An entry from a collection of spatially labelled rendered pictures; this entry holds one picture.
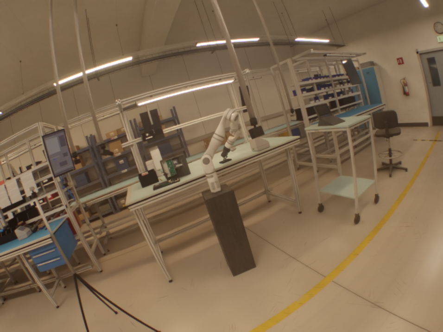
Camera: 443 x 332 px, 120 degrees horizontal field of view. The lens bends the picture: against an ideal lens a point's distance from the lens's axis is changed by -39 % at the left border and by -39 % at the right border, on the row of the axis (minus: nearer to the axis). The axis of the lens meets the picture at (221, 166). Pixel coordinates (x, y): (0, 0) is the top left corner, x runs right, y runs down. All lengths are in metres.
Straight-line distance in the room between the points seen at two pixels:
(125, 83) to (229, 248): 5.47
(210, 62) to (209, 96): 1.16
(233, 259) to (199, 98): 5.34
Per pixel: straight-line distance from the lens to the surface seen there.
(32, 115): 7.03
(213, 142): 1.72
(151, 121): 3.83
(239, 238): 1.92
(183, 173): 2.12
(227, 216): 1.79
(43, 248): 2.61
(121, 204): 5.84
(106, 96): 6.37
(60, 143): 2.68
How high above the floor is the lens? 1.41
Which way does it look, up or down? 12 degrees down
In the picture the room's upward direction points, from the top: 17 degrees counter-clockwise
